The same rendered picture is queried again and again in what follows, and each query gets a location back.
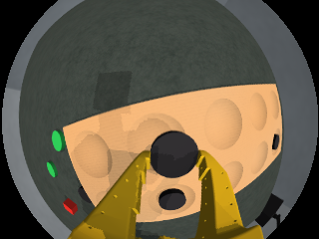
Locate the red block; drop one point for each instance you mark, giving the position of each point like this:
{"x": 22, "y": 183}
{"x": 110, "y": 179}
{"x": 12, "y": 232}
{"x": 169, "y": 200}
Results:
{"x": 70, "y": 206}

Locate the green disc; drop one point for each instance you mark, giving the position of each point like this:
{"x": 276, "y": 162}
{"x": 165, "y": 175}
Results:
{"x": 52, "y": 168}
{"x": 58, "y": 140}

